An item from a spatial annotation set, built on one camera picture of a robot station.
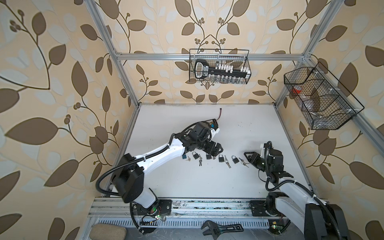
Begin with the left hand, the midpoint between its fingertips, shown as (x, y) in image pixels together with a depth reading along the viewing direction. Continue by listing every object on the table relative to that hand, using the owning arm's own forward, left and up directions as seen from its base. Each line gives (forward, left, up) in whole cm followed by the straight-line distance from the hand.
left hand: (218, 145), depth 78 cm
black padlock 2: (+1, -4, -17) cm, 17 cm away
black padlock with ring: (+2, +12, -18) cm, 22 cm away
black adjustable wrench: (-35, +2, -16) cm, 39 cm away
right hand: (0, -18, -12) cm, 22 cm away
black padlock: (+1, +4, -17) cm, 17 cm away
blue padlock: (+1, +19, -18) cm, 27 cm away
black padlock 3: (0, -12, -17) cm, 21 cm away
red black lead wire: (+38, -5, -17) cm, 42 cm away
